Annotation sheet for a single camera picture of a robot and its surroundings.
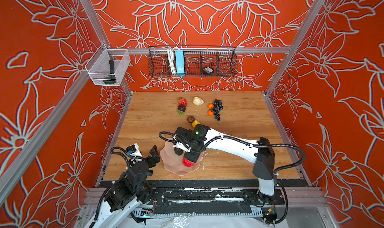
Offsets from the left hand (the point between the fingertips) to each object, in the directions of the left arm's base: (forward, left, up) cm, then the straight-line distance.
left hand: (149, 149), depth 73 cm
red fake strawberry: (+44, -12, -11) cm, 47 cm away
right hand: (-1, -20, -4) cm, 20 cm away
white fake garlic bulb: (+45, -24, -11) cm, 52 cm away
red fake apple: (-4, -19, -6) cm, 21 cm away
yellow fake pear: (+26, -22, -12) cm, 36 cm away
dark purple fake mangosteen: (+36, -12, -11) cm, 40 cm away
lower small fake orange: (+36, -33, -14) cm, 51 cm away
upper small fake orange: (+42, -33, -12) cm, 55 cm away
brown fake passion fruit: (+29, -19, -12) cm, 36 cm away
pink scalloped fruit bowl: (-2, -11, -11) cm, 16 cm away
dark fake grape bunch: (+40, -38, -11) cm, 56 cm away
